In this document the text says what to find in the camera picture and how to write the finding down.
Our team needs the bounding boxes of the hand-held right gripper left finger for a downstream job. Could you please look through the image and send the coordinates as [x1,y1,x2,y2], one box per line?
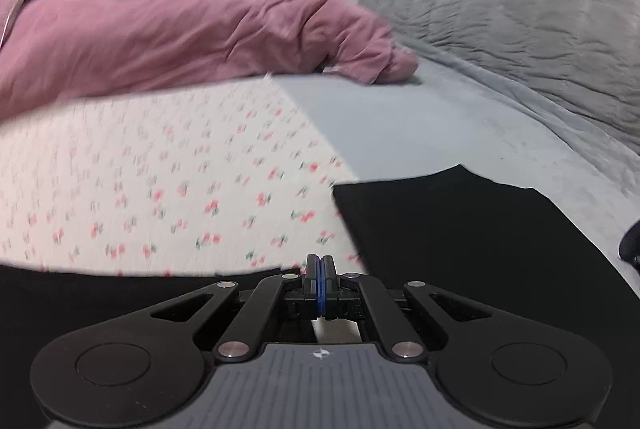
[150,254,321,363]

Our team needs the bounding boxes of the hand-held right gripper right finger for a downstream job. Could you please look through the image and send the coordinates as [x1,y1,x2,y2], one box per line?
[320,254,494,362]

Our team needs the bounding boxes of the black pants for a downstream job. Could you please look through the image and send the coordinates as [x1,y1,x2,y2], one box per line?
[0,164,640,390]

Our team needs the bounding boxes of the grey bed sheet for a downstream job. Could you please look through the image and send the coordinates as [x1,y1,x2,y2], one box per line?
[272,34,640,262]

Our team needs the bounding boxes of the cherry print bed sheet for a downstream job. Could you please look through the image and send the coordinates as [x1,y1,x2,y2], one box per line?
[0,76,367,279]

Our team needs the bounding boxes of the pink duvet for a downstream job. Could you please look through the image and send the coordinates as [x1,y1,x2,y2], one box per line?
[0,0,420,122]

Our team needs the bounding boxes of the black metal stand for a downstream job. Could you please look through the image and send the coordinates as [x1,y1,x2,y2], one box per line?
[618,219,640,271]

